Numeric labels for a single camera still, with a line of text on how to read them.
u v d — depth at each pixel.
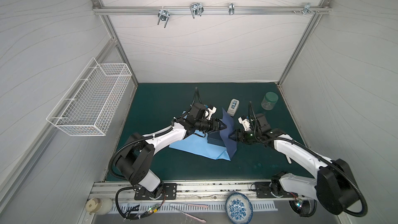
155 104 1.15
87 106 0.68
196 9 0.77
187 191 0.75
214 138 0.85
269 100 0.98
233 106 1.02
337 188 0.41
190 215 0.67
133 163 0.43
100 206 0.64
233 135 0.79
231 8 0.78
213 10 0.78
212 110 0.78
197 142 0.90
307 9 0.76
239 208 0.69
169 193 0.74
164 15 0.79
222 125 0.78
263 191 0.73
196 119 0.66
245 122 0.79
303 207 0.72
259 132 0.66
